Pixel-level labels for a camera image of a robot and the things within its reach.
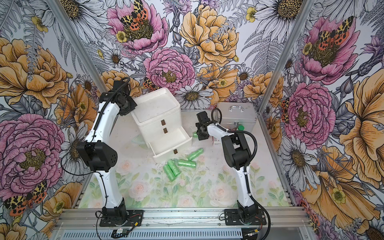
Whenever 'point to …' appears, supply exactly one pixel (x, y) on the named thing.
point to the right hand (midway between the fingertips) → (196, 132)
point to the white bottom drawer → (172, 142)
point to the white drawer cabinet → (158, 115)
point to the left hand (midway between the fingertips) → (133, 112)
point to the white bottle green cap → (241, 127)
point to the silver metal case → (235, 114)
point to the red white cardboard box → (216, 141)
